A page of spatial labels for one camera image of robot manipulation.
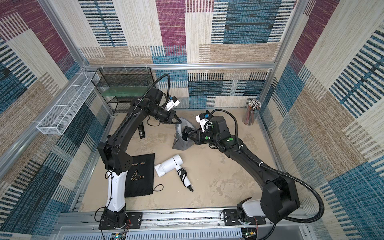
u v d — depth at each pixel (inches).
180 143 31.3
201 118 27.9
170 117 28.7
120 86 42.5
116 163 22.0
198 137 27.0
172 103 30.5
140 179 34.3
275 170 17.0
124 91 37.0
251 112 39.6
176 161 34.2
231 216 29.1
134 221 28.8
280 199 16.1
